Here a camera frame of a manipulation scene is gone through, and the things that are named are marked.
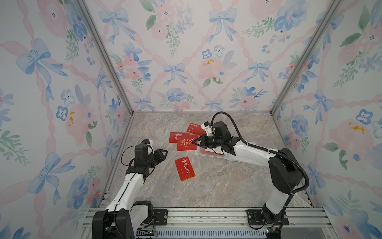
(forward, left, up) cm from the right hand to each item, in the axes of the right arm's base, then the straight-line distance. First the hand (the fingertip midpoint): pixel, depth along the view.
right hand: (193, 141), depth 84 cm
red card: (0, +5, -2) cm, 5 cm away
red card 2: (+14, +14, -15) cm, 25 cm away
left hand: (-4, +16, -4) cm, 17 cm away
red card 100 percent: (-9, +5, -16) cm, 19 cm away
